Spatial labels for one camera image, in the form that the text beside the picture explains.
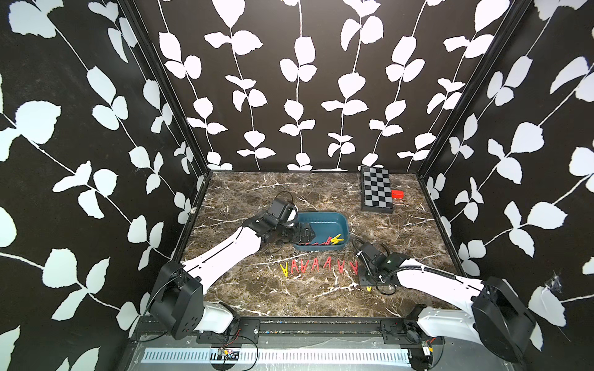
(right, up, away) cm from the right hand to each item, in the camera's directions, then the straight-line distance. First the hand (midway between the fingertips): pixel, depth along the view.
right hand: (360, 274), depth 86 cm
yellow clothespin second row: (+2, -4, -4) cm, 6 cm away
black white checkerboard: (+14, +32, +25) cm, 43 cm away
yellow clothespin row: (-29, +1, +1) cm, 29 cm away
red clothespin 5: (-25, +3, +2) cm, 25 cm away
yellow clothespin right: (-8, +11, +9) cm, 16 cm away
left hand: (-20, +16, -5) cm, 26 cm away
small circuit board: (-46, -19, -16) cm, 52 cm away
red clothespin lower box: (-12, +11, +7) cm, 17 cm away
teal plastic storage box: (-12, +16, +15) cm, 25 cm away
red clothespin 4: (-21, +2, +2) cm, 22 cm away
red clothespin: (-12, +4, +3) cm, 13 cm away
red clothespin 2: (-17, +4, +2) cm, 17 cm away
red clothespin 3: (-7, +3, +2) cm, 8 cm away
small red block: (+25, +30, +25) cm, 47 cm away
